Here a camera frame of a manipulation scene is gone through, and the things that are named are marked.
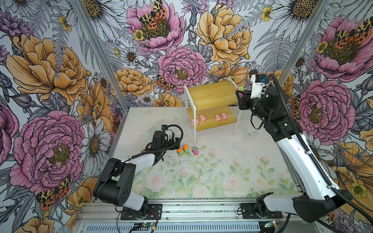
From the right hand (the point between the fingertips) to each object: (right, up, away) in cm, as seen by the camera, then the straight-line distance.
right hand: (237, 96), depth 66 cm
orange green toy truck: (-28, -31, +27) cm, 50 cm away
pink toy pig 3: (-4, -9, +25) cm, 27 cm away
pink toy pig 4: (0, -8, +26) cm, 28 cm away
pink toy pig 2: (-14, -9, +25) cm, 30 cm away
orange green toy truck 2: (-24, -29, +30) cm, 48 cm away
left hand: (-32, -25, +27) cm, 49 cm away
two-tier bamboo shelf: (-11, -3, +10) cm, 15 cm away
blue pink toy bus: (-18, -30, +28) cm, 45 cm away
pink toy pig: (-17, -11, +23) cm, 31 cm away
